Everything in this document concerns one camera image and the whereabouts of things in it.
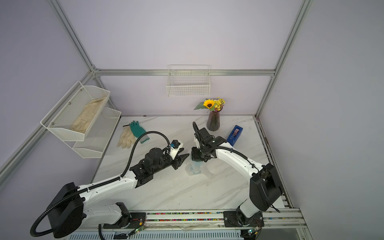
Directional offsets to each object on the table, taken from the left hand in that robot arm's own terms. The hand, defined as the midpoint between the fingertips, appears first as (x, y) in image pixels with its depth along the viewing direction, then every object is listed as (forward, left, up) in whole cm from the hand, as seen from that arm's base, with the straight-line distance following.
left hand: (185, 152), depth 78 cm
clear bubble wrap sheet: (-4, -10, -12) cm, 16 cm away
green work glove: (+29, +38, -18) cm, 51 cm away
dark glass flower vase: (+32, -19, -11) cm, 39 cm away
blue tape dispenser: (+23, -33, -14) cm, 43 cm away
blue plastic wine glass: (-5, -6, -7) cm, 11 cm away
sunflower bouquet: (+31, -17, +6) cm, 36 cm away
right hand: (0, -6, -7) cm, 9 cm away
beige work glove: (+23, +44, -18) cm, 53 cm away
